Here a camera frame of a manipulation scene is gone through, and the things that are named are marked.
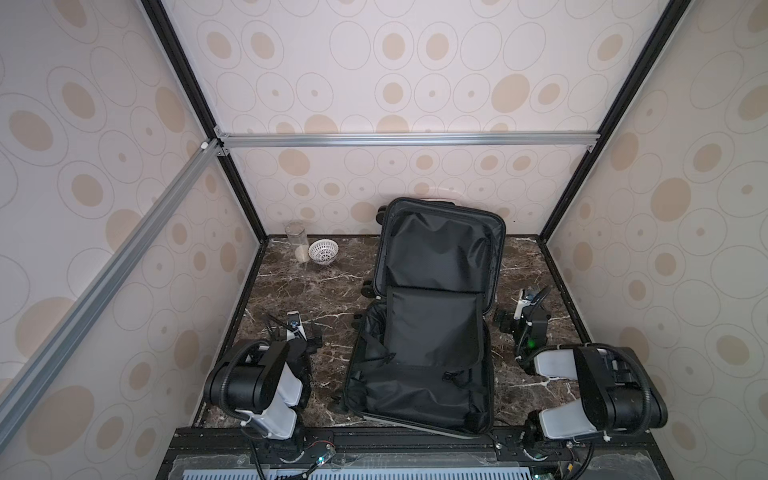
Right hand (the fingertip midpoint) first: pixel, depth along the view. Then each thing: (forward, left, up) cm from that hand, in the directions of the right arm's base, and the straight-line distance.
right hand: (527, 309), depth 93 cm
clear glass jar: (+20, +76, +10) cm, 79 cm away
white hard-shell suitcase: (-16, +33, +2) cm, 37 cm away
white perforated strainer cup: (+23, +70, -1) cm, 74 cm away
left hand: (-8, +68, +3) cm, 69 cm away
